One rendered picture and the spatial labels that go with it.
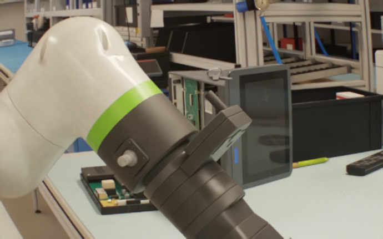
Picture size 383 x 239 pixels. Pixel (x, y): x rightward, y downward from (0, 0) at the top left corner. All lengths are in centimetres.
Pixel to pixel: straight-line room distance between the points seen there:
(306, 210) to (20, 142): 57
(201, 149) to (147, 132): 5
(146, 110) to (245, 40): 212
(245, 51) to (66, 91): 212
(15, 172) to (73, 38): 15
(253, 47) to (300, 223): 176
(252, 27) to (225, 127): 214
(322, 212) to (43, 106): 56
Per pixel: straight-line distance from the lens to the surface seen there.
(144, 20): 388
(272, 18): 290
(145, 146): 75
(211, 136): 73
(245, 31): 287
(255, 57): 287
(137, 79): 78
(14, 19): 1241
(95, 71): 77
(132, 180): 76
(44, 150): 81
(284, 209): 124
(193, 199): 75
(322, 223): 115
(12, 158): 79
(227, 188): 76
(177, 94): 135
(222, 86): 113
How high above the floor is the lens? 134
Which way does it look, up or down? 9 degrees down
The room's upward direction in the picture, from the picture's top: 3 degrees counter-clockwise
